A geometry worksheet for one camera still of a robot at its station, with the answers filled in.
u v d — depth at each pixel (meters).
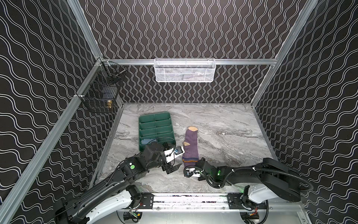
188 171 0.74
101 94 0.93
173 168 0.63
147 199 0.76
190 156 0.90
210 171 0.66
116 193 0.59
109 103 0.83
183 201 0.76
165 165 0.63
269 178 0.44
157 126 0.99
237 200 0.74
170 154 0.59
